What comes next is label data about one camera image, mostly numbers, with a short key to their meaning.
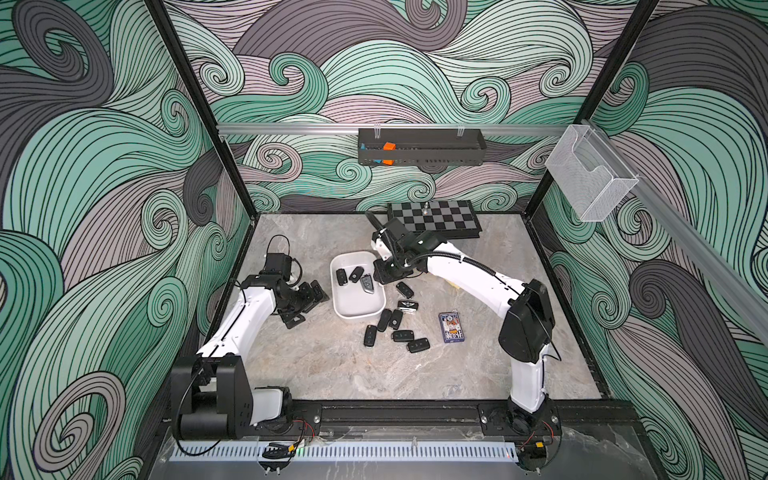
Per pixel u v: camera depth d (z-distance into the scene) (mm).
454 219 1141
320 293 760
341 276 1005
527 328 466
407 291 974
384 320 899
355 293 981
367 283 978
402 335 865
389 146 861
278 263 671
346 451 698
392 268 725
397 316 916
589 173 778
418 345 848
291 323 772
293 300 720
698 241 587
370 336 872
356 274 1007
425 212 1170
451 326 877
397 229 660
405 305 925
